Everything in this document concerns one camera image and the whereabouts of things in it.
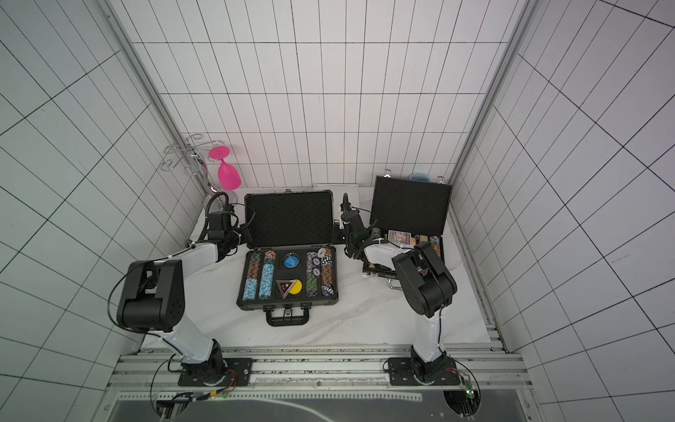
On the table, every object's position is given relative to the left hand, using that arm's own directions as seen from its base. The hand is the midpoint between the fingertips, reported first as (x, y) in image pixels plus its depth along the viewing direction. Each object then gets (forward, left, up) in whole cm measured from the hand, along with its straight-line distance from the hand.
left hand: (252, 232), depth 98 cm
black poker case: (-11, -16, -2) cm, 19 cm away
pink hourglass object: (+19, +11, +12) cm, 25 cm away
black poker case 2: (+8, -61, +3) cm, 62 cm away
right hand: (+4, -32, +2) cm, 32 cm away
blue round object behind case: (+30, -70, +2) cm, 76 cm away
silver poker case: (+25, -32, 0) cm, 41 cm away
